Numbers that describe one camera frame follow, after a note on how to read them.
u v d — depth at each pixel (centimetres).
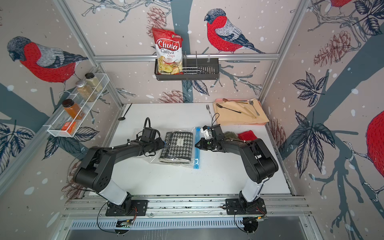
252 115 114
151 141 74
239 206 72
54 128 65
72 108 67
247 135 98
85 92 75
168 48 79
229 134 98
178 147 92
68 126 67
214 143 75
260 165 48
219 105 119
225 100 122
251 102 121
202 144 82
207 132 87
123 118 113
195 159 86
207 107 118
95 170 46
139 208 73
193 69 95
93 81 80
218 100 122
